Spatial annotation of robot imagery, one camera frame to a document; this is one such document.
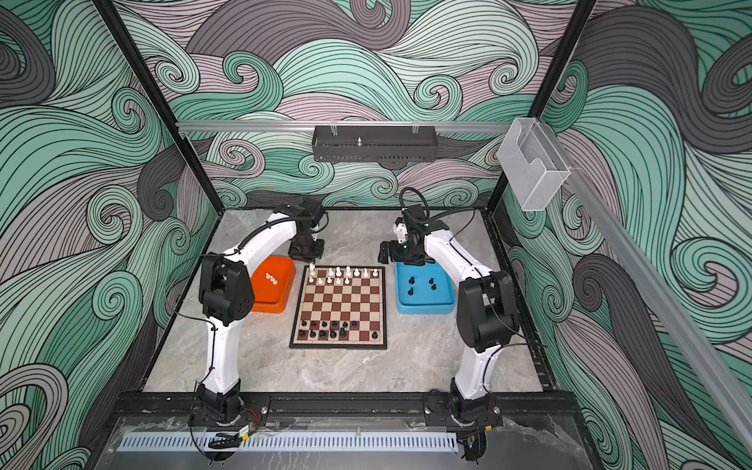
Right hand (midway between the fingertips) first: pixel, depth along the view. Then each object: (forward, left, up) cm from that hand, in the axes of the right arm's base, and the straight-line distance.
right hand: (394, 258), depth 91 cm
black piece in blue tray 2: (-4, -14, -11) cm, 18 cm away
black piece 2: (-6, -6, -11) cm, 14 cm away
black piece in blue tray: (-2, -13, -11) cm, 17 cm away
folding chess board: (-13, +17, -9) cm, 23 cm away
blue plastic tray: (-5, -11, -11) cm, 16 cm away
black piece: (-2, -7, -10) cm, 12 cm away
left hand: (+1, +26, -2) cm, 26 cm away
